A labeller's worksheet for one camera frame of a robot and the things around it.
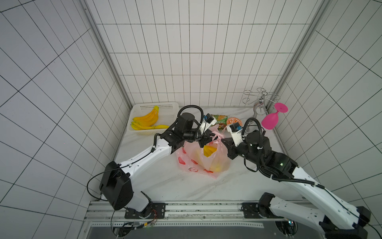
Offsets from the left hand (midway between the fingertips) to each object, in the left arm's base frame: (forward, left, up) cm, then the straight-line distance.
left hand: (214, 138), depth 71 cm
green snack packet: (+30, -10, -23) cm, 39 cm away
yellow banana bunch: (+3, +1, -18) cm, 18 cm away
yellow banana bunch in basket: (+28, +44, -23) cm, 57 cm away
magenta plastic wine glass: (+20, -38, -10) cm, 44 cm away
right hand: (-1, -3, +2) cm, 4 cm away
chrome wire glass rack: (+26, -30, +3) cm, 39 cm away
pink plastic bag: (-2, +11, -17) cm, 21 cm away
